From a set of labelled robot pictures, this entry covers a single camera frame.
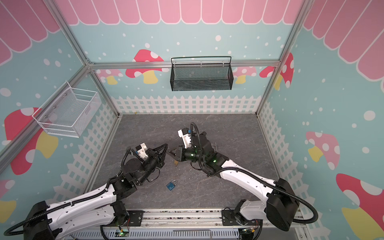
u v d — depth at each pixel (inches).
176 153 25.0
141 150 26.7
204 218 29.9
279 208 15.5
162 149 27.4
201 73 37.2
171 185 33.4
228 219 29.2
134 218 29.2
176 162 36.5
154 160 24.9
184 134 25.4
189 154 24.4
